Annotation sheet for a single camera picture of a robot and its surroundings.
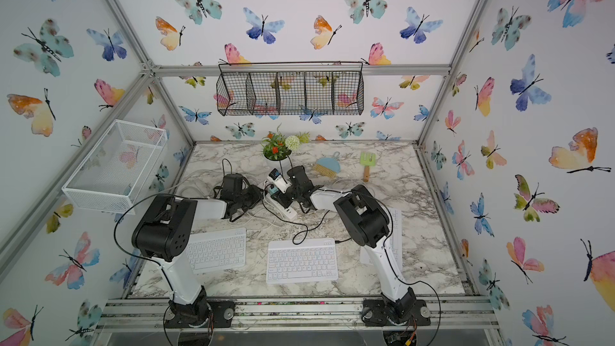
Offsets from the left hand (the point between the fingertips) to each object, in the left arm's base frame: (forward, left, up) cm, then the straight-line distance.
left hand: (269, 191), depth 100 cm
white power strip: (-10, -9, +1) cm, 14 cm away
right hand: (-1, -3, +2) cm, 4 cm away
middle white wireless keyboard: (-28, -17, -2) cm, 33 cm away
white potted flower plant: (+12, -4, +14) cm, 19 cm away
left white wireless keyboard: (-24, +16, -2) cm, 28 cm away
